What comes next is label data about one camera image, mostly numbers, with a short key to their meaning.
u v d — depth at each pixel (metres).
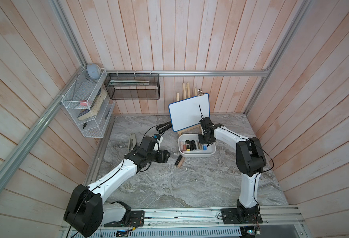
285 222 0.73
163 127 1.11
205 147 0.98
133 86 1.04
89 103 0.72
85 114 0.79
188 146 0.98
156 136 0.75
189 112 0.93
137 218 0.73
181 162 0.93
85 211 0.40
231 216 0.73
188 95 0.93
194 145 1.01
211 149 1.00
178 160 0.93
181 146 0.98
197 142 1.01
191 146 1.00
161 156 0.72
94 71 0.82
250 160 0.54
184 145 1.00
